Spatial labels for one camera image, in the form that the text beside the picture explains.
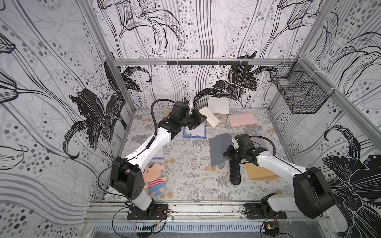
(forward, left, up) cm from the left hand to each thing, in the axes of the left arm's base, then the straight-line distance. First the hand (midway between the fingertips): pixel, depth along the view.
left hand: (208, 119), depth 76 cm
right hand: (-8, -11, -22) cm, 25 cm away
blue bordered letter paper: (+10, +4, -27) cm, 29 cm away
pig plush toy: (-23, +29, -21) cm, 43 cm away
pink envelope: (+23, -29, -26) cm, 46 cm away
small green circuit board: (-43, -31, -28) cm, 60 cm away
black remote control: (-19, -17, -24) cm, 35 cm away
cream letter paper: (+2, -1, -1) cm, 3 cm away
